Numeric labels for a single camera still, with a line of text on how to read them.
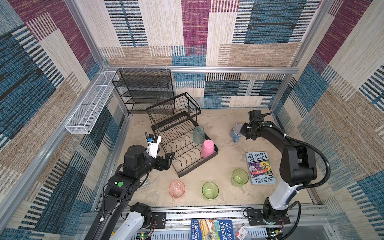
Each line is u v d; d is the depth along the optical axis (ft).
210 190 2.68
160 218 2.44
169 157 2.02
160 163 1.98
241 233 2.25
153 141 1.92
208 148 2.86
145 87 3.54
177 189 2.73
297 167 1.61
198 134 3.16
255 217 2.41
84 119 2.34
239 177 2.79
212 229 2.26
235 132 3.05
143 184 1.96
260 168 2.87
